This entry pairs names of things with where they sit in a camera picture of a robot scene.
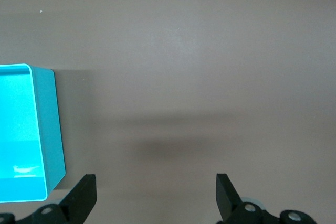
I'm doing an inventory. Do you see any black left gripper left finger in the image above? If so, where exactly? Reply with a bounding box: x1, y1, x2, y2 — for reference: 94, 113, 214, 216
0, 174, 98, 224

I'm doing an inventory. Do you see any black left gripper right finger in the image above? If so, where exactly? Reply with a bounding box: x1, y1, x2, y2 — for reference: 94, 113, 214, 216
216, 173, 319, 224

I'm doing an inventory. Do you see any teal plastic storage bin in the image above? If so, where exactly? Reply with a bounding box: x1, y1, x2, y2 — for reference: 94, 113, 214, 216
0, 63, 66, 204

